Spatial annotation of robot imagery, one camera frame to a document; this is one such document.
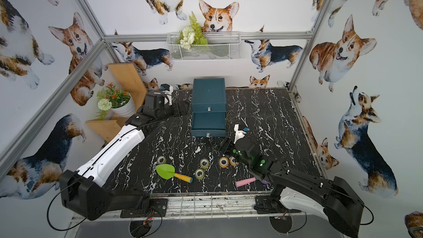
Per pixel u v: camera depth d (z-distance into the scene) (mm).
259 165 587
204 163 862
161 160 881
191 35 782
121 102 935
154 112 591
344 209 412
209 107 878
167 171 829
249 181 818
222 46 924
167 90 699
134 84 1066
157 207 736
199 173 838
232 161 879
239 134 714
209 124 1000
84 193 389
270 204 671
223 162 878
